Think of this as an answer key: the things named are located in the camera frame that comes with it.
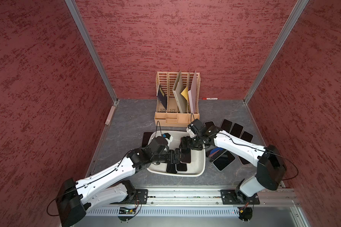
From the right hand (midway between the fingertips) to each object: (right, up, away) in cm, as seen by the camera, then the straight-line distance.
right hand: (185, 150), depth 81 cm
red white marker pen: (+23, +35, +44) cm, 61 cm away
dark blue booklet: (-16, +35, +32) cm, 50 cm away
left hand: (-5, -3, -7) cm, 9 cm away
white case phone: (+21, +14, +25) cm, 35 cm away
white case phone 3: (+1, -1, -2) cm, 2 cm away
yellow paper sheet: (+1, +34, +9) cm, 36 cm away
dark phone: (+33, +12, +22) cm, 42 cm away
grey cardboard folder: (-4, +37, +8) cm, 38 cm away
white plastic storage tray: (+6, -10, +5) cm, 12 cm away
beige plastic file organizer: (-7, +19, +22) cm, 30 cm away
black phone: (+48, +4, +22) cm, 53 cm away
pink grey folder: (+8, +36, +25) cm, 44 cm away
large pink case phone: (+25, -8, +7) cm, 28 cm away
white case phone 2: (+40, +9, +21) cm, 46 cm away
